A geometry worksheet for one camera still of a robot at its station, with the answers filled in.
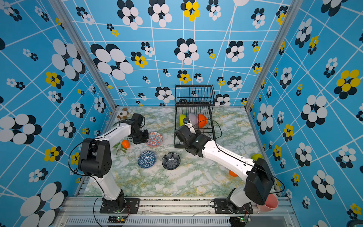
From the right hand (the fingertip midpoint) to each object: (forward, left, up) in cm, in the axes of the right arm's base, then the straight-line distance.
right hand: (195, 133), depth 81 cm
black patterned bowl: (-9, +15, -18) cm, 25 cm away
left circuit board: (-40, +41, -21) cm, 61 cm away
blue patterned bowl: (-8, +31, -17) cm, 36 cm away
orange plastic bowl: (+17, -6, -10) cm, 21 cm away
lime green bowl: (+19, +9, -8) cm, 22 cm away
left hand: (+4, +30, -13) cm, 33 cm away
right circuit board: (-40, -21, -21) cm, 49 cm away
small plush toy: (+28, +56, -14) cm, 65 cm away
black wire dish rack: (+40, 0, -17) cm, 43 cm away
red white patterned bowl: (+6, +28, -17) cm, 33 cm away
